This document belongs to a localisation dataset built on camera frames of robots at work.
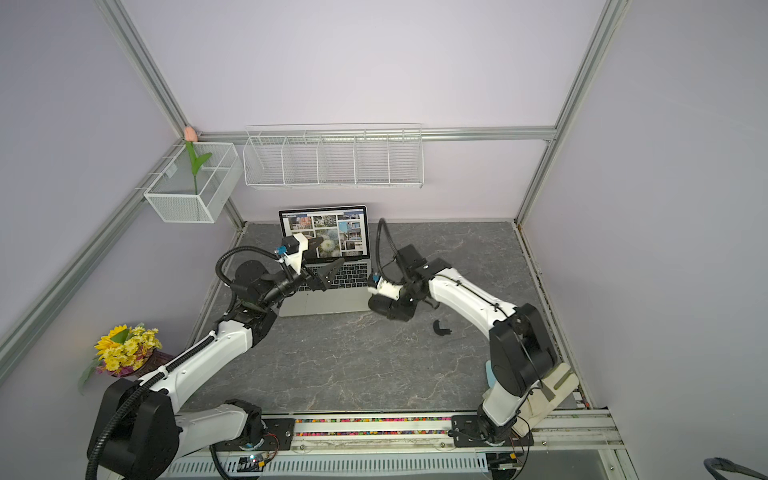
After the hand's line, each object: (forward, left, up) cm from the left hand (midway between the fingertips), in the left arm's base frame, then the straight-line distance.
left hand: (333, 249), depth 73 cm
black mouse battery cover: (-10, -29, -30) cm, 43 cm away
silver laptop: (+25, +1, -21) cm, 32 cm away
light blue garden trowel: (-24, -40, -29) cm, 55 cm away
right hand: (-4, -15, -20) cm, 26 cm away
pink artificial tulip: (+35, +43, +3) cm, 56 cm away
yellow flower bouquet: (-20, +44, -7) cm, 49 cm away
